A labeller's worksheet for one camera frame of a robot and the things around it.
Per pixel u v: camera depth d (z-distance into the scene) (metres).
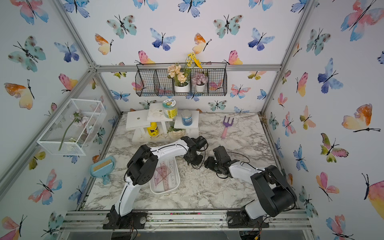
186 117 0.88
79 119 0.76
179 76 0.81
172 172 0.90
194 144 0.72
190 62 0.84
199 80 0.89
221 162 0.71
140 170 0.54
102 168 0.91
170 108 0.82
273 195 0.44
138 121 0.96
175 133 0.99
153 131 1.01
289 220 0.75
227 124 1.14
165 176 0.88
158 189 0.83
